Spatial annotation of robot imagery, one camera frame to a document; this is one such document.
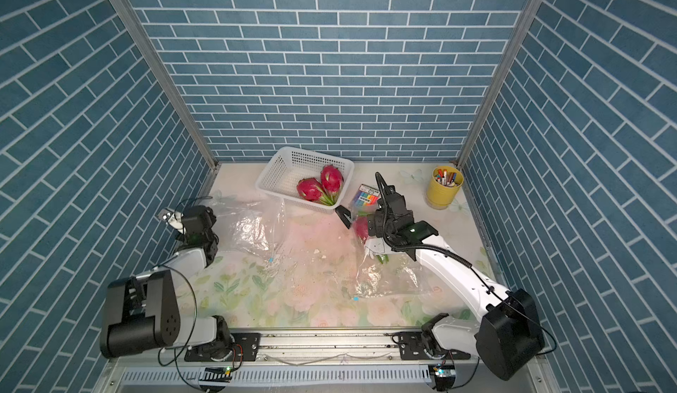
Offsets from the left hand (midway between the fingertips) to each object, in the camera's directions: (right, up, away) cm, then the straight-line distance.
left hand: (200, 213), depth 87 cm
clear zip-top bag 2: (+62, -20, 0) cm, 65 cm away
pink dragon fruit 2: (+43, +12, +18) cm, 48 cm away
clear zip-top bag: (+19, -4, +2) cm, 20 cm away
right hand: (+63, -1, -3) cm, 63 cm away
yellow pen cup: (+85, +9, +7) cm, 86 cm away
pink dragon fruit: (+35, +8, +14) cm, 38 cm away
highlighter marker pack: (+57, +5, +21) cm, 61 cm away
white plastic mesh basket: (+21, +13, +25) cm, 35 cm away
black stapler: (+48, -2, +14) cm, 50 cm away
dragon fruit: (+55, -5, +4) cm, 55 cm away
